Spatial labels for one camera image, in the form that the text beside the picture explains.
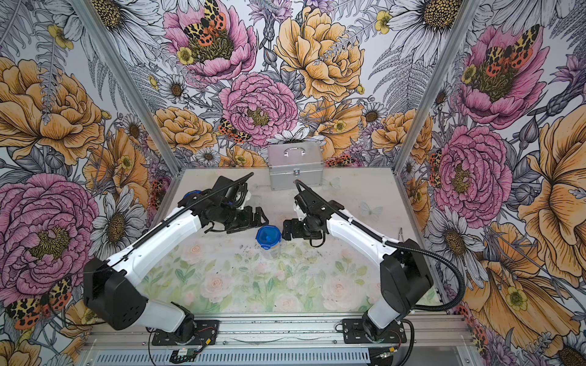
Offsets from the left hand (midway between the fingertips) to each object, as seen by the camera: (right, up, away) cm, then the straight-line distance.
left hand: (255, 231), depth 79 cm
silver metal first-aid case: (+10, +26, +27) cm, 39 cm away
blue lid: (-28, +13, +15) cm, 35 cm away
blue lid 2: (+4, -3, +3) cm, 6 cm away
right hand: (+13, -4, +4) cm, 14 cm away
